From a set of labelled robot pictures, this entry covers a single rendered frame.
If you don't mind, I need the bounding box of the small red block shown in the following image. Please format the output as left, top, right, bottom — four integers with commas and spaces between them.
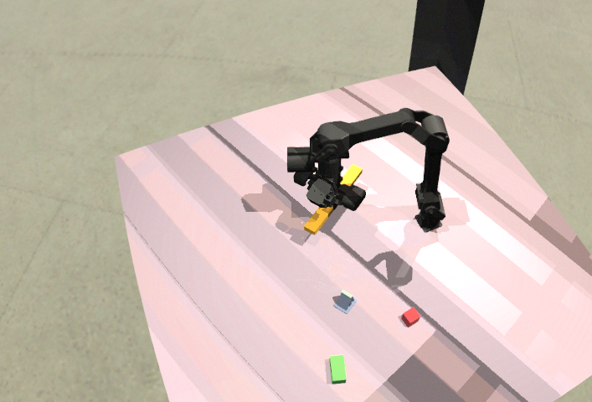
401, 307, 421, 327

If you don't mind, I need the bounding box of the green rectangular block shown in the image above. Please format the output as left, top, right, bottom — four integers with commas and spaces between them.
329, 355, 347, 384

